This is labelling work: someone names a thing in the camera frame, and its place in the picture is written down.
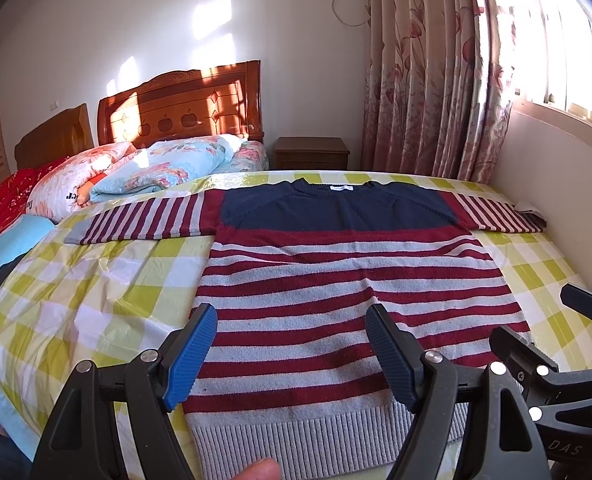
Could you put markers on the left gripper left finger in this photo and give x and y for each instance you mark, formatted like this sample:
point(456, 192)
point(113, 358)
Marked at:
point(81, 439)

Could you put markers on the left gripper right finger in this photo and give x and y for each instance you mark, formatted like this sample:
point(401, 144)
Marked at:
point(500, 439)

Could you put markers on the red white striped sweater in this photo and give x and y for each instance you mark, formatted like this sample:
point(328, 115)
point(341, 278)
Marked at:
point(291, 272)

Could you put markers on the grey gloved left hand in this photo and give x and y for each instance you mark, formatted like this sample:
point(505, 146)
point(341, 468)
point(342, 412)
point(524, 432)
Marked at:
point(265, 469)

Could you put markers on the yellow checked bed sheet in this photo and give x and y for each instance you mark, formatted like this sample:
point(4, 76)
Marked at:
point(66, 303)

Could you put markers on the light blue cartoon blanket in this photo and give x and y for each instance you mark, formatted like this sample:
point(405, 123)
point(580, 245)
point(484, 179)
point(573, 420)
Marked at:
point(21, 236)

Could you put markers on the pink floral pillow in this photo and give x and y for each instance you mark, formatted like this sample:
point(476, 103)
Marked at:
point(60, 192)

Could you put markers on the red patterned blanket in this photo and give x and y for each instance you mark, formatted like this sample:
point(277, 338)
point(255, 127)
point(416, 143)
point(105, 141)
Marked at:
point(15, 190)

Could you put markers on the pink floral curtain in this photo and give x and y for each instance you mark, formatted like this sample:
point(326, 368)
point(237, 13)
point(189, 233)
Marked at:
point(438, 86)

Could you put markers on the blue floral folded quilt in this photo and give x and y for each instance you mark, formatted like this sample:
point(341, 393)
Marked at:
point(166, 164)

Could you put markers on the plain wooden headboard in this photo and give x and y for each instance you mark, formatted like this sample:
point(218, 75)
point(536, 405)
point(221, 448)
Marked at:
point(65, 134)

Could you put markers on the dark wooden nightstand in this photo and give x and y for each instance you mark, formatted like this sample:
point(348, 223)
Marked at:
point(310, 152)

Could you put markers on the floral pillow by headboard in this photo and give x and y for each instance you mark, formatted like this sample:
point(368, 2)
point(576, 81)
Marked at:
point(249, 156)

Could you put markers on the carved wooden headboard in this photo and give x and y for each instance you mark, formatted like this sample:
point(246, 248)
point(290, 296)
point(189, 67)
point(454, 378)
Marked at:
point(185, 104)

